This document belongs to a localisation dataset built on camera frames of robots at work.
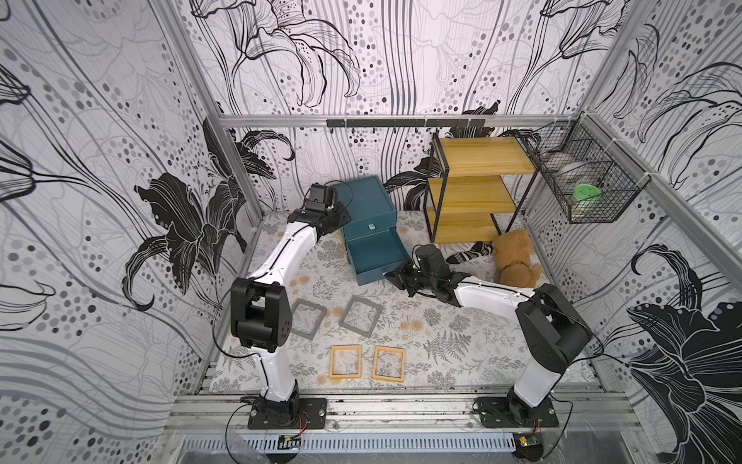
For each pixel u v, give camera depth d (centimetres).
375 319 90
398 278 79
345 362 82
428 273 71
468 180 106
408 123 94
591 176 79
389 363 82
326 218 64
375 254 92
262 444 70
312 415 73
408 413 75
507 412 65
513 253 93
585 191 78
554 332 46
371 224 91
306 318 90
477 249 105
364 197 96
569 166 80
